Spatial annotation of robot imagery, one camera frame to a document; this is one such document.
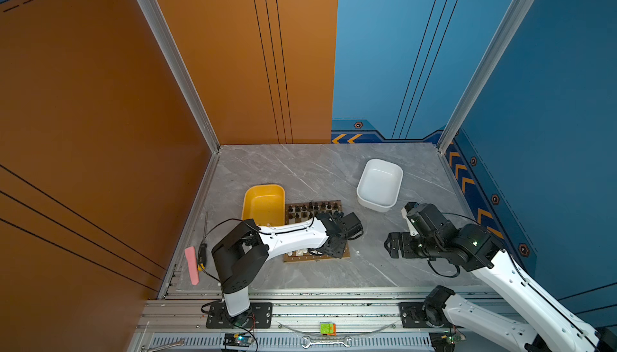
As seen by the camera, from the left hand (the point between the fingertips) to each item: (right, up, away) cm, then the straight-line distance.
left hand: (334, 247), depth 84 cm
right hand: (+17, +5, -14) cm, 23 cm away
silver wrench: (-9, -23, -15) cm, 29 cm away
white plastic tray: (+22, +21, +21) cm, 37 cm away
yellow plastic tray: (-28, +13, +14) cm, 34 cm away
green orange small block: (-3, -19, -15) cm, 24 cm away
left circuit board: (-30, -23, -14) cm, 40 cm away
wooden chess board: (-14, +11, +9) cm, 20 cm away
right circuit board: (+31, -23, -14) cm, 41 cm away
